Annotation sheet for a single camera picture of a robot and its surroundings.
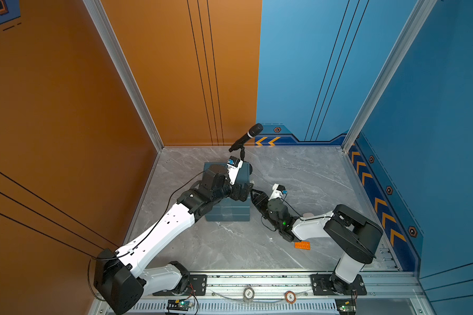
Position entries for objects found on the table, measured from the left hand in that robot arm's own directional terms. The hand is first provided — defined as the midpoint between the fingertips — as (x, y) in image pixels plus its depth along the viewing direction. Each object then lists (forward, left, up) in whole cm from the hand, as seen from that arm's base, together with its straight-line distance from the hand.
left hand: (244, 178), depth 76 cm
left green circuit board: (-39, +23, -26) cm, 52 cm away
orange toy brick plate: (-18, -25, -24) cm, 39 cm away
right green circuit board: (-38, -38, -26) cm, 60 cm away
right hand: (+2, -3, -13) cm, 13 cm away
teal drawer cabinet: (-8, +5, -11) cm, 15 cm away
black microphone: (+21, -5, +7) cm, 22 cm away
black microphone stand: (+24, +1, -11) cm, 26 cm away
